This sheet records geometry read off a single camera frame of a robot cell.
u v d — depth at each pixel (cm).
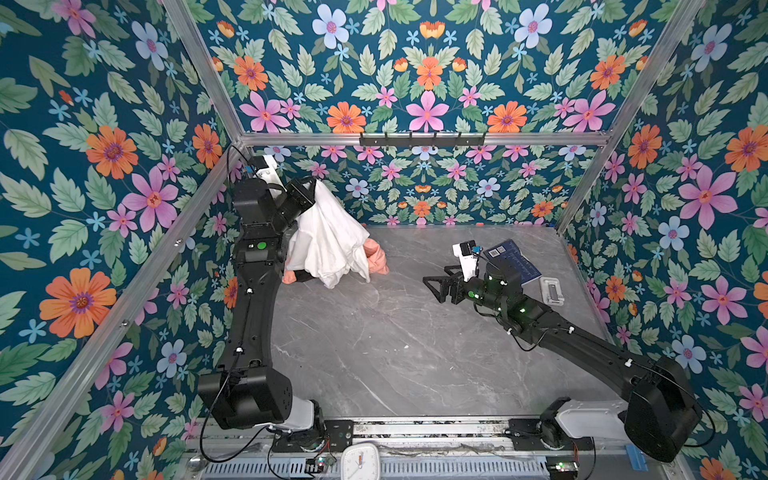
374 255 98
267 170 60
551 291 100
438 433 75
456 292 67
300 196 60
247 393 42
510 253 111
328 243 78
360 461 68
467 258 66
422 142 93
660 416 42
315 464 71
